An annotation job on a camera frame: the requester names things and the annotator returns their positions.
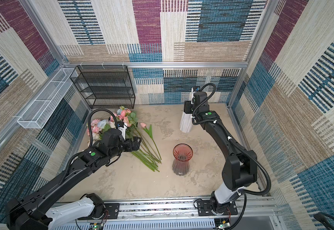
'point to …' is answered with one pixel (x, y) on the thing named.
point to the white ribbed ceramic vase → (186, 124)
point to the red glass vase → (182, 153)
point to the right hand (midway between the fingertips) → (191, 104)
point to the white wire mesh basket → (48, 99)
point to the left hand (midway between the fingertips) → (135, 139)
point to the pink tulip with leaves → (149, 132)
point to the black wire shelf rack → (105, 86)
